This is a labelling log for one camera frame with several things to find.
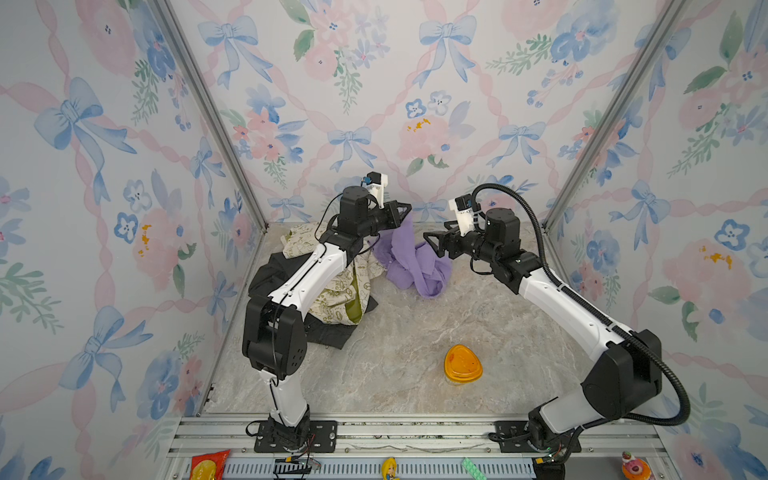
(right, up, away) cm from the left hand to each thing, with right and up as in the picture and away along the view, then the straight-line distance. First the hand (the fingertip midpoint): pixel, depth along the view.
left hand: (415, 203), depth 78 cm
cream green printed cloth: (-19, -27, +10) cm, 35 cm away
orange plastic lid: (+12, -42, -2) cm, 43 cm away
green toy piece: (+12, -63, -9) cm, 65 cm away
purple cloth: (-1, -16, +11) cm, 20 cm away
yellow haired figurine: (-7, -62, -10) cm, 64 cm away
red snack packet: (-48, -63, -9) cm, 80 cm away
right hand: (+5, -6, 0) cm, 8 cm away
